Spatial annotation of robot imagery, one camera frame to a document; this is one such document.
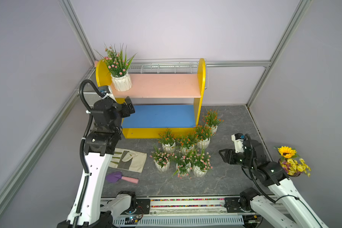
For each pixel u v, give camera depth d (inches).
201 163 29.0
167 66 37.3
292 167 24.4
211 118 36.9
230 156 24.8
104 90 19.4
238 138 25.5
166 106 45.8
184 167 30.9
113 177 32.9
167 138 33.1
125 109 21.7
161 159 29.5
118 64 24.3
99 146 16.1
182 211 29.1
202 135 33.5
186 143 32.4
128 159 35.7
